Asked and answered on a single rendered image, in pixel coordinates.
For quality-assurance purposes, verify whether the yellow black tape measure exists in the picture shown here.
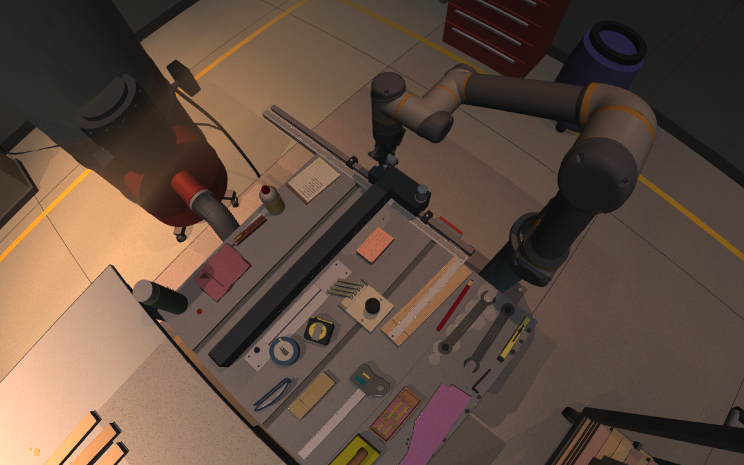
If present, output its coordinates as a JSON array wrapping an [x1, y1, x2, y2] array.
[[303, 315, 335, 346]]

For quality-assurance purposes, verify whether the blue drum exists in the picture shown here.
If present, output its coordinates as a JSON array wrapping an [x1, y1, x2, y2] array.
[[554, 21, 648, 133]]

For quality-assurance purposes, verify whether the black lumber cart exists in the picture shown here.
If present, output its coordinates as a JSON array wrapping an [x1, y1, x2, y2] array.
[[543, 406, 744, 465]]

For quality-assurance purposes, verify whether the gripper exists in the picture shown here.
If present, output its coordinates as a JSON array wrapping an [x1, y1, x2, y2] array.
[[369, 125, 406, 171]]

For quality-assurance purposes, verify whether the pink sheet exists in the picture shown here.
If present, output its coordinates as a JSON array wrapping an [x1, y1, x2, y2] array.
[[399, 384, 473, 465]]

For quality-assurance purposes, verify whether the black cable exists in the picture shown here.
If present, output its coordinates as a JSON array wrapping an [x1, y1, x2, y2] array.
[[175, 87, 262, 178]]

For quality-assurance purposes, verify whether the yellow push block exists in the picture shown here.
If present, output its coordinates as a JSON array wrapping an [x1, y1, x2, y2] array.
[[329, 434, 380, 465]]

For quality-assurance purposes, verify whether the steel square grey handle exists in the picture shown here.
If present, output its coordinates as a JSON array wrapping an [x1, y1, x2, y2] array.
[[298, 364, 391, 460]]

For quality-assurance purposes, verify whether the dark red dust collector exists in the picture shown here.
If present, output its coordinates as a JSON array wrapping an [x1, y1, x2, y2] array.
[[0, 0, 243, 243]]

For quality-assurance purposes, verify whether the yellow bottle red cap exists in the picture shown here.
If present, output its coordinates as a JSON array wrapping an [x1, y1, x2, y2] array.
[[258, 185, 285, 215]]

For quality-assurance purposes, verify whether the wooden box of screws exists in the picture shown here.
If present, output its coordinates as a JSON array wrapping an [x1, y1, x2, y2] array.
[[369, 386, 422, 442]]

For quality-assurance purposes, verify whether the tan wooden block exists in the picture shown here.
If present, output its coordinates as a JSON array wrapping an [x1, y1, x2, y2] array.
[[288, 371, 336, 420]]

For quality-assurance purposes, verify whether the yellow pocket level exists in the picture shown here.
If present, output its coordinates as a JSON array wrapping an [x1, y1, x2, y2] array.
[[498, 315, 532, 362]]

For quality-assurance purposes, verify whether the pink cloth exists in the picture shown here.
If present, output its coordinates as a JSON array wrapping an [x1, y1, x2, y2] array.
[[192, 243, 251, 303]]

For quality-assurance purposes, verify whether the white printed paper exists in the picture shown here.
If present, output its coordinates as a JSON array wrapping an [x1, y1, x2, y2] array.
[[286, 157, 342, 205]]

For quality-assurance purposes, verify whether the blue round tape roll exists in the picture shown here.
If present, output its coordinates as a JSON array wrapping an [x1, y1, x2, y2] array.
[[269, 336, 300, 367]]

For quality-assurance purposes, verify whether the beige featherboard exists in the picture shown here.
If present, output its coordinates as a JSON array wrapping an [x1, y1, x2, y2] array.
[[327, 278, 395, 333]]

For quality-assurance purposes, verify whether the light grey throat plate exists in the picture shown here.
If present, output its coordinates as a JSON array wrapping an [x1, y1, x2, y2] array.
[[244, 260, 353, 372]]

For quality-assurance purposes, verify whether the red tool chest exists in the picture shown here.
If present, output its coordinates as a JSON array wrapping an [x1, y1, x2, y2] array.
[[442, 0, 572, 78]]

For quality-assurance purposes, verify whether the dark green cylinder grey cap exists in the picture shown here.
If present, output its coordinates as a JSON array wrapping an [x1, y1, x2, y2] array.
[[132, 279, 189, 317]]

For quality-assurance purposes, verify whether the brown handled chisel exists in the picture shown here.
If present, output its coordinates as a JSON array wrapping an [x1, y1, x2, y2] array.
[[232, 214, 268, 246]]

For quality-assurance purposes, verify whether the grey open-end wrench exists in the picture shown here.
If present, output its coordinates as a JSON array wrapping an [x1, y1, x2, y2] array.
[[463, 302, 517, 373], [438, 291, 497, 356]]

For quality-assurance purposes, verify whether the grey ruled fence rail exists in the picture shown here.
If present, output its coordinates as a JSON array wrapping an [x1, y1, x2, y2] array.
[[262, 105, 476, 256]]

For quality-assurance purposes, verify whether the light outfeed table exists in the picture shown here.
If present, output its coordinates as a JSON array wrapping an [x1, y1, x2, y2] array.
[[0, 265, 295, 465]]

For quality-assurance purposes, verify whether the light wooden strip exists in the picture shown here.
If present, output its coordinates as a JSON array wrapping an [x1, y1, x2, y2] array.
[[65, 423, 119, 465], [91, 442, 129, 465], [43, 411, 100, 465]]

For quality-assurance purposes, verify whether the grey ribbed hose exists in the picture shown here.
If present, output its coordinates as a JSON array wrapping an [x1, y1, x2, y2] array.
[[191, 191, 241, 241]]

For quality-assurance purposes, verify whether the black rip fence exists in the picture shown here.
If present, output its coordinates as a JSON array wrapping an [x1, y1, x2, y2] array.
[[209, 165, 434, 369]]

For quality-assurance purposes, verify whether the orange note card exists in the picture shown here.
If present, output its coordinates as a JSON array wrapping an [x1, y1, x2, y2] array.
[[356, 227, 395, 264]]

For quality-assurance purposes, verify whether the red pencil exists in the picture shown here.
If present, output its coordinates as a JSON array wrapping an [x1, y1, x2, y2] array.
[[435, 279, 474, 333]]

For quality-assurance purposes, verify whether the maple test strip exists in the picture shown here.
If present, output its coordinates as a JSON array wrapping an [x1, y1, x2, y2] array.
[[381, 257, 473, 347]]

